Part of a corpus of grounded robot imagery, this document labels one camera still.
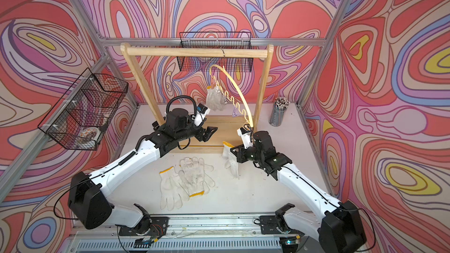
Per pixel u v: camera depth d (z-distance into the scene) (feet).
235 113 2.32
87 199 1.33
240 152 2.22
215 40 2.84
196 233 2.40
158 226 2.38
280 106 3.14
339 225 1.31
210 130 2.29
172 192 2.70
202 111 2.13
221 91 2.42
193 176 2.84
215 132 2.44
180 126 1.95
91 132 2.36
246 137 2.31
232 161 2.68
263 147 1.98
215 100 3.12
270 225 2.39
